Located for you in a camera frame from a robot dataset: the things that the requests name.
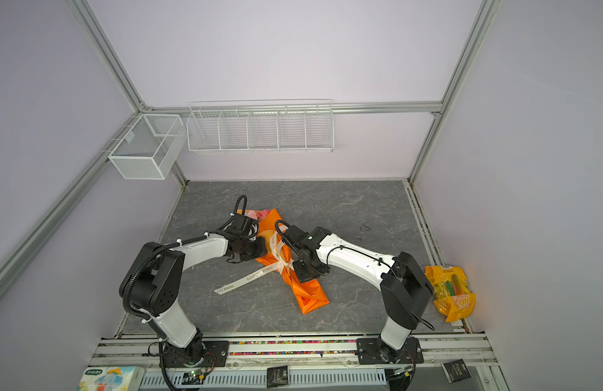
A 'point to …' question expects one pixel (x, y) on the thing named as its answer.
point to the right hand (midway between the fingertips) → (307, 277)
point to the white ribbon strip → (282, 265)
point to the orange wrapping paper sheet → (310, 296)
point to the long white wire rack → (301, 126)
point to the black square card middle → (277, 376)
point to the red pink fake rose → (258, 215)
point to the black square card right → (456, 371)
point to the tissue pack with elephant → (127, 378)
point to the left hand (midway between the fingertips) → (267, 253)
